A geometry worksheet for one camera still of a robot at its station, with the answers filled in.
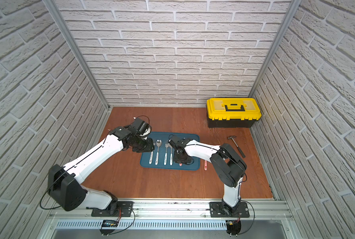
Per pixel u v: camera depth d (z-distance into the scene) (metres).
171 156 0.92
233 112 0.96
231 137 1.01
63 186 0.40
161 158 0.90
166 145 0.97
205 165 0.88
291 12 0.70
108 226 0.72
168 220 0.72
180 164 0.87
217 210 0.73
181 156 0.67
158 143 0.94
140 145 0.67
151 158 0.90
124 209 0.73
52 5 0.69
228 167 0.48
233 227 0.70
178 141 0.73
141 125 0.64
